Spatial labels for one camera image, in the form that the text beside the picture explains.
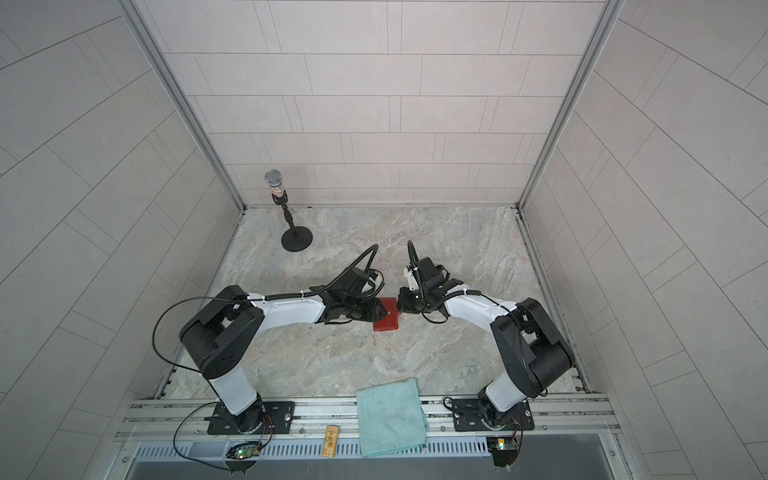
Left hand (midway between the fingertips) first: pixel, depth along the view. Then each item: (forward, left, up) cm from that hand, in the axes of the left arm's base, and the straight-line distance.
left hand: (393, 311), depth 87 cm
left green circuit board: (-33, +32, +3) cm, 46 cm away
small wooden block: (-31, +14, +1) cm, 34 cm away
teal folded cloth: (-27, 0, 0) cm, 27 cm away
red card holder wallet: (-2, +1, -1) cm, 3 cm away
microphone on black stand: (+27, +35, -1) cm, 44 cm away
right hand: (+1, -1, +1) cm, 2 cm away
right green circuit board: (-33, -26, -1) cm, 42 cm away
